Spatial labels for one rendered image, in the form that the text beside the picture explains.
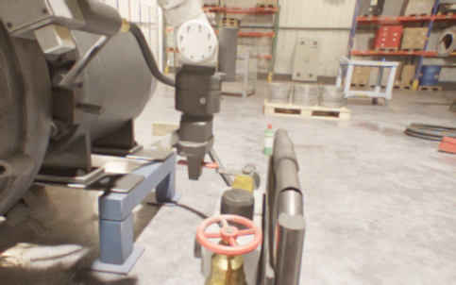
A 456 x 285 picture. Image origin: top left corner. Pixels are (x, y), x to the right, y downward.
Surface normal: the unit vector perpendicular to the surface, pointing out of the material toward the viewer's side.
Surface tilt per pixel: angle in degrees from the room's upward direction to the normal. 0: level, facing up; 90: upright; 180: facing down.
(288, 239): 87
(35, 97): 91
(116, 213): 90
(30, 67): 82
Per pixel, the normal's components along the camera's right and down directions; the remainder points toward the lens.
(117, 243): -0.14, 0.24
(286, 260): -0.39, 0.19
